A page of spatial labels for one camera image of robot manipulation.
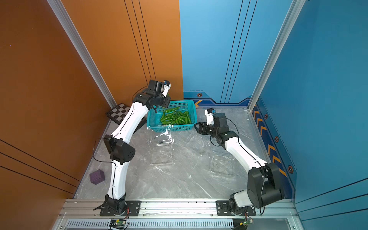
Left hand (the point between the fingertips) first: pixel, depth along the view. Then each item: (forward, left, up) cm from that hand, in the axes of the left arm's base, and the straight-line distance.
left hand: (168, 96), depth 89 cm
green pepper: (-5, -1, -7) cm, 9 cm away
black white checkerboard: (+7, +43, -24) cm, 50 cm away
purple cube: (-42, +38, -23) cm, 61 cm away
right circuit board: (-62, -42, -27) cm, 79 cm away
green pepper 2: (+2, -7, -24) cm, 25 cm away
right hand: (-16, -19, -8) cm, 26 cm away
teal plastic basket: (-1, +13, -26) cm, 30 cm away
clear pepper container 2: (-32, -35, -28) cm, 55 cm away
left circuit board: (-63, +21, -29) cm, 73 cm away
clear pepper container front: (-24, +5, -27) cm, 36 cm away
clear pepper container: (-18, -18, -28) cm, 38 cm away
